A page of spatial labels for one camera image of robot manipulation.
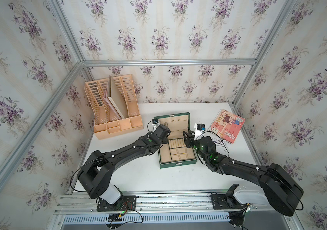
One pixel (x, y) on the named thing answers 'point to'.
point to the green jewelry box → (174, 152)
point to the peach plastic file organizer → (112, 105)
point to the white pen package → (219, 142)
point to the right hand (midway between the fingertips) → (187, 131)
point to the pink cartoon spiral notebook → (227, 126)
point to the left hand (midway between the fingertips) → (166, 137)
